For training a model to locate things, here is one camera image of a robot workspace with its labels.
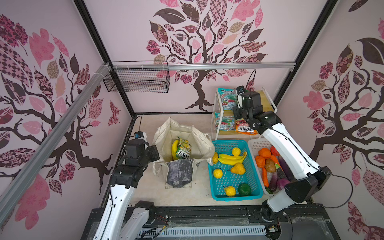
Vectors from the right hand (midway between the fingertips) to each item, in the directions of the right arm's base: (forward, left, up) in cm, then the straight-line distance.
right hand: (241, 102), depth 75 cm
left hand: (-19, +44, -13) cm, 50 cm away
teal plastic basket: (-24, +1, -37) cm, 44 cm away
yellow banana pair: (-16, +3, -33) cm, 37 cm away
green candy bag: (-12, +31, -26) cm, 43 cm away
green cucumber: (-33, -15, -33) cm, 49 cm away
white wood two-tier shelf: (+4, -17, -5) cm, 18 cm away
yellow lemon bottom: (-34, +6, -32) cm, 47 cm away
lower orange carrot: (-25, -17, -34) cm, 46 cm away
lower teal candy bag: (+2, +4, -18) cm, 19 cm away
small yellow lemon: (-25, +11, -32) cm, 42 cm away
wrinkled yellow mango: (-16, +12, -31) cm, 37 cm away
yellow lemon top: (-11, -2, -31) cm, 33 cm away
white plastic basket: (-7, -15, -32) cm, 35 cm away
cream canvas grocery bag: (-27, +33, -22) cm, 48 cm away
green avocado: (-34, -2, -32) cm, 46 cm away
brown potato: (-21, -20, -31) cm, 42 cm away
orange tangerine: (-18, -14, -29) cm, 37 cm away
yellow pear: (-22, -1, -31) cm, 38 cm away
